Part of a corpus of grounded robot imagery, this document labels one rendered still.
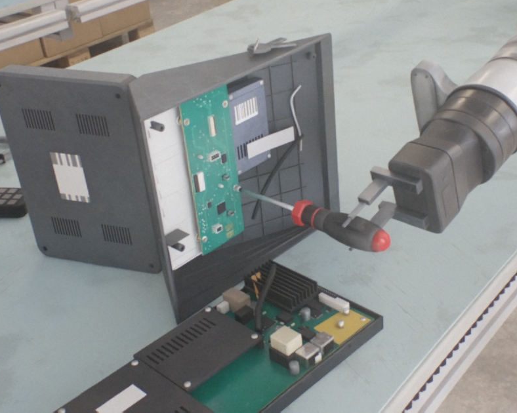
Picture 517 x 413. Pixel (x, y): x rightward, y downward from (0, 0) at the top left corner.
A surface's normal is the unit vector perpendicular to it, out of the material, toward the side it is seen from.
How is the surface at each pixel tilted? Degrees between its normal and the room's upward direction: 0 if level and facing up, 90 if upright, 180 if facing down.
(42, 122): 90
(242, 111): 90
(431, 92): 105
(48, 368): 0
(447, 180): 90
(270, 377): 0
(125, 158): 90
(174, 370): 0
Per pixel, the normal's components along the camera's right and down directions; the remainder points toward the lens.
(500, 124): 0.47, -0.18
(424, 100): -0.63, 0.62
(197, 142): 0.73, 0.27
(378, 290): -0.09, -0.87
